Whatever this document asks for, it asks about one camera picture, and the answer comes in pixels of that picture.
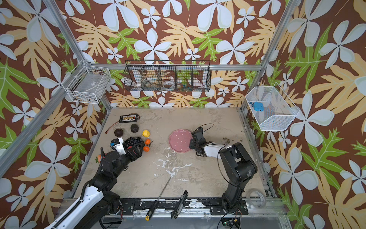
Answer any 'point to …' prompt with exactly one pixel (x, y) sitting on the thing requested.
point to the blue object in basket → (258, 106)
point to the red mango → (99, 158)
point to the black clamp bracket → (175, 213)
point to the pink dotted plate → (179, 140)
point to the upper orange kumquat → (147, 141)
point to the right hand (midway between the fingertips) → (191, 142)
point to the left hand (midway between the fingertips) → (138, 144)
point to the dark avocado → (134, 128)
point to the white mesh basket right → (272, 109)
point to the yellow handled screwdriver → (154, 204)
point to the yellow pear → (146, 133)
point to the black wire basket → (181, 76)
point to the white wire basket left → (90, 85)
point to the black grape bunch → (133, 141)
